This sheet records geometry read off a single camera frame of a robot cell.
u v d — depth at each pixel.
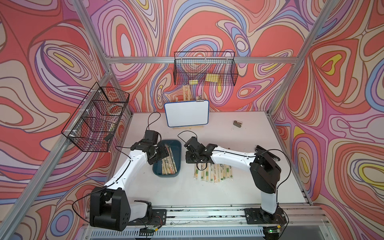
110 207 0.40
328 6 0.69
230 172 0.90
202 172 0.88
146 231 0.72
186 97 0.94
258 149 0.96
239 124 1.11
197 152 0.67
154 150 0.68
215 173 0.88
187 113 0.99
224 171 0.88
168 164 0.91
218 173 0.88
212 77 0.90
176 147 0.96
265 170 0.51
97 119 0.70
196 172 0.88
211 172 0.88
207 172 0.89
